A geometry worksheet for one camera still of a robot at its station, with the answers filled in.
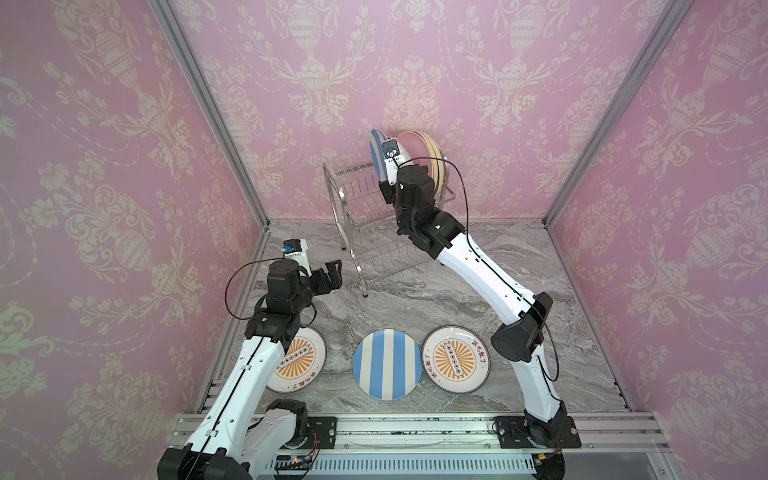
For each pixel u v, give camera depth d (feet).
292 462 2.39
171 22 2.32
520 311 1.64
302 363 2.80
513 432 2.40
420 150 2.62
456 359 2.80
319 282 2.25
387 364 2.80
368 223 2.82
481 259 1.74
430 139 2.54
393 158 1.88
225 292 1.98
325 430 2.44
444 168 2.74
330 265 2.29
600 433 2.49
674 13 2.25
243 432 1.42
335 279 2.29
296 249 2.16
